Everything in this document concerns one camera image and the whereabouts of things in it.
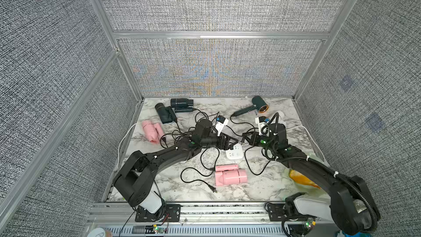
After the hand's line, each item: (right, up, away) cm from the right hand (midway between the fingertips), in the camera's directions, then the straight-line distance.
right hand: (243, 130), depth 82 cm
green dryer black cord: (+5, +2, +23) cm, 24 cm away
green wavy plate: (+23, -28, -2) cm, 36 cm away
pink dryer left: (-50, -2, +15) cm, 52 cm away
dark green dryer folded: (-45, +8, +23) cm, 51 cm away
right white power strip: (-2, -13, +8) cm, 15 cm away
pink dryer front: (-9, -21, -3) cm, 23 cm away
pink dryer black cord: (-21, -23, +3) cm, 31 cm away
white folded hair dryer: (+29, +5, +21) cm, 36 cm away
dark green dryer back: (-35, +14, +28) cm, 47 cm away
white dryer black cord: (+13, -19, +5) cm, 24 cm away
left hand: (-4, -4, -4) cm, 7 cm away
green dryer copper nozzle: (+19, +12, +26) cm, 34 cm away
